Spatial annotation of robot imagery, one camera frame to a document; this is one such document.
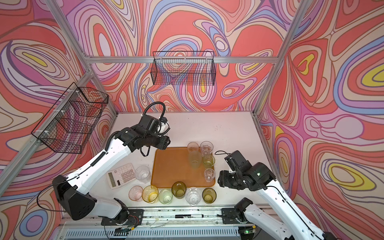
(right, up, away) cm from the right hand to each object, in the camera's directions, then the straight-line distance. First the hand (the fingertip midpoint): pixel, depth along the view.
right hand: (225, 186), depth 69 cm
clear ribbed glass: (-6, +14, +27) cm, 31 cm away
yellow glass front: (-39, -9, +11) cm, 41 cm away
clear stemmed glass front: (-15, -10, +12) cm, 22 cm away
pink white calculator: (-57, -1, +17) cm, 60 cm away
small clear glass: (-6, 0, +17) cm, 18 cm away
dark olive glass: (-23, -6, +11) cm, 27 cm away
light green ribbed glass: (-5, +6, +23) cm, 24 cm away
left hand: (-28, +21, +8) cm, 36 cm away
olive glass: (-7, -10, +11) cm, 16 cm away
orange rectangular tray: (-28, +4, +22) cm, 36 cm away
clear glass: (-45, -1, +19) cm, 49 cm away
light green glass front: (-30, -10, +11) cm, 34 cm away
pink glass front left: (-47, -8, +11) cm, 49 cm away
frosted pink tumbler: (-16, +14, +27) cm, 34 cm away
